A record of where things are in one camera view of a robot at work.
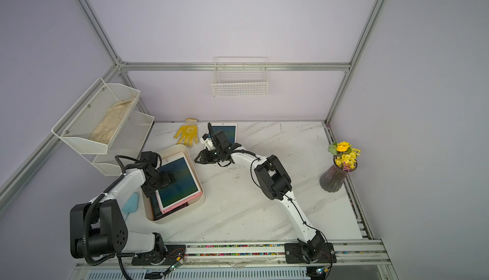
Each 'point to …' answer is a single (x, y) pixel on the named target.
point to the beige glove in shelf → (105, 130)
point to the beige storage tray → (193, 204)
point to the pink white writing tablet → (230, 129)
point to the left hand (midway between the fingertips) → (165, 187)
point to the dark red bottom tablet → (156, 212)
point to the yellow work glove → (189, 131)
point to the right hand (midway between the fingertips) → (199, 162)
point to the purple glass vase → (332, 179)
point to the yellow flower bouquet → (346, 154)
